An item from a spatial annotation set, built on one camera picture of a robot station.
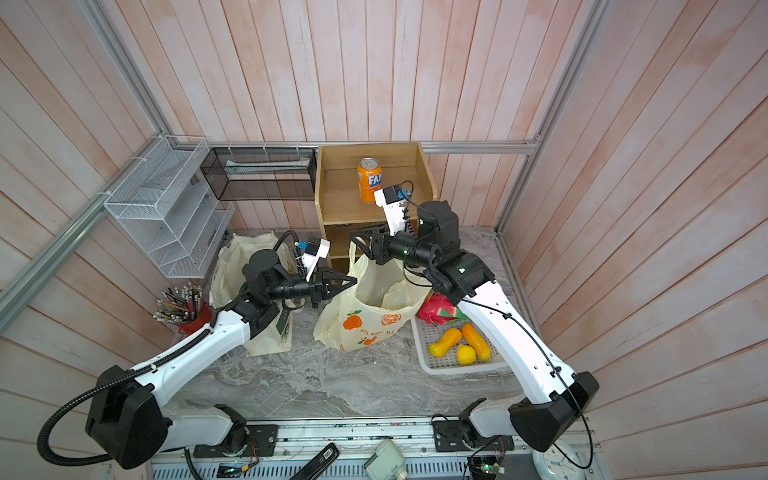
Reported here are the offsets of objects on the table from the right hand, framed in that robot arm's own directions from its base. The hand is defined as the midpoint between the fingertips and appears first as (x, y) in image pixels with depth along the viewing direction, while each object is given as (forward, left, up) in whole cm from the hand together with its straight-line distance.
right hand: (353, 235), depth 62 cm
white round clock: (-35, -49, -39) cm, 72 cm away
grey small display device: (-37, -8, -36) cm, 52 cm away
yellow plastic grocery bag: (+5, -4, -35) cm, 35 cm away
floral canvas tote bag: (+3, +38, -21) cm, 43 cm away
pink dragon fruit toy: (+1, -22, -34) cm, 40 cm away
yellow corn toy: (-9, -22, -38) cm, 45 cm away
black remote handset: (-37, +8, -37) cm, 53 cm away
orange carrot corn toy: (-8, -35, -38) cm, 52 cm away
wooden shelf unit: (+29, +8, -11) cm, 32 cm away
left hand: (-6, 0, -11) cm, 12 cm away
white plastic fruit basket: (-1, -30, -41) cm, 51 cm away
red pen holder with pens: (-2, +51, -29) cm, 59 cm away
